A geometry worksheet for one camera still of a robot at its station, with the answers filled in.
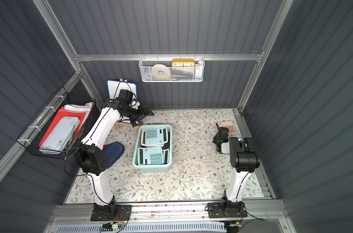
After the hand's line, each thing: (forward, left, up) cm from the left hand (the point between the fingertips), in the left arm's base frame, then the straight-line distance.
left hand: (151, 118), depth 85 cm
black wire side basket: (-22, +46, +12) cm, 53 cm away
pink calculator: (-8, +6, -11) cm, 15 cm away
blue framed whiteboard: (+22, +26, +7) cm, 34 cm away
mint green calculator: (-6, -3, -10) cm, 12 cm away
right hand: (+5, -47, -18) cm, 51 cm away
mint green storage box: (-24, -5, -16) cm, 29 cm away
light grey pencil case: (-19, +38, +9) cm, 44 cm away
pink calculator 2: (+11, -54, -20) cm, 59 cm away
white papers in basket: (0, +35, +7) cm, 35 cm away
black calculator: (-14, -9, -15) cm, 22 cm away
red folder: (-2, +46, +7) cm, 47 cm away
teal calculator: (-18, 0, -12) cm, 22 cm away
